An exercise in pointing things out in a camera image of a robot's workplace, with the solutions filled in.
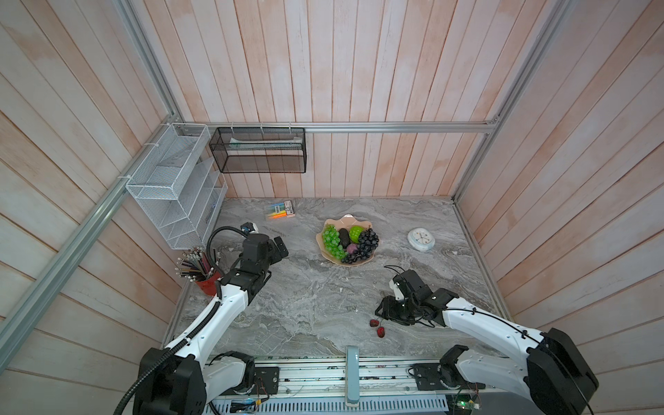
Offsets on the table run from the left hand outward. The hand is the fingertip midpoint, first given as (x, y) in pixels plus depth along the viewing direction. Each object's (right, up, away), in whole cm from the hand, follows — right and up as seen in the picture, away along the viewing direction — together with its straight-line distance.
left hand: (272, 247), depth 85 cm
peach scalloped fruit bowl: (+27, +8, +22) cm, 36 cm away
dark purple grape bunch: (+34, +1, +8) cm, 35 cm away
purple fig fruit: (+28, -1, +12) cm, 31 cm away
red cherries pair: (+36, -27, -3) cm, 45 cm away
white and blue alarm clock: (+57, +1, +18) cm, 60 cm away
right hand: (+36, -22, -1) cm, 42 cm away
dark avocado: (+25, +2, +16) cm, 30 cm away
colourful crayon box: (-3, +14, +30) cm, 33 cm away
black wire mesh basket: (-9, +38, +19) cm, 44 cm away
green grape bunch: (+20, +2, +13) cm, 24 cm away
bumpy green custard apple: (+29, +4, +14) cm, 33 cm away
